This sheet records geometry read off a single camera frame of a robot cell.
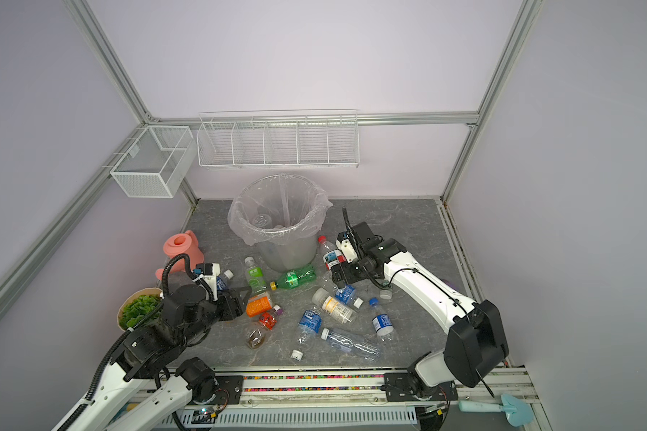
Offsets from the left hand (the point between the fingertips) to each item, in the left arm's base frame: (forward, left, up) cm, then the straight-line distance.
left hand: (242, 293), depth 71 cm
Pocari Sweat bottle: (-5, -17, -14) cm, 23 cm away
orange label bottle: (+3, -1, -15) cm, 15 cm away
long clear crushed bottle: (-11, -27, -15) cm, 33 cm away
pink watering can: (+25, +27, -9) cm, 37 cm away
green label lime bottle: (+14, +2, -15) cm, 21 cm away
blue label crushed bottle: (+4, -29, -15) cm, 33 cm away
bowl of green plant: (+3, +34, -9) cm, 35 cm away
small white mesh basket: (+51, +36, +6) cm, 63 cm away
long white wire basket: (+58, -8, +9) cm, 60 cm away
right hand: (+8, -29, -6) cm, 31 cm away
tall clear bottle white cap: (+25, -3, 0) cm, 25 cm away
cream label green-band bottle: (+4, -42, -17) cm, 46 cm away
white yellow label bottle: (+1, -23, -15) cm, 28 cm away
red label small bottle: (-2, -4, -15) cm, 16 cm away
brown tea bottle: (-7, -1, -15) cm, 17 cm away
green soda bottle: (+11, -12, -14) cm, 22 cm away
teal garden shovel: (-30, -70, -18) cm, 79 cm away
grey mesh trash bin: (+19, -9, -13) cm, 25 cm away
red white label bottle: (+21, -25, -17) cm, 37 cm away
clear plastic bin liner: (+37, -6, -6) cm, 38 cm away
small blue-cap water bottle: (-6, -39, -14) cm, 42 cm away
